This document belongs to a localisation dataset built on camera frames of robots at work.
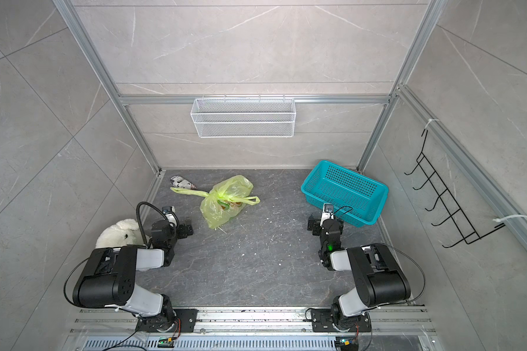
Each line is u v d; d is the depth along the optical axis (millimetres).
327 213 795
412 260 464
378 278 448
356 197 1072
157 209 786
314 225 837
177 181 1104
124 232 756
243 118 1003
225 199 946
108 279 446
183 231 856
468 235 578
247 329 730
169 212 816
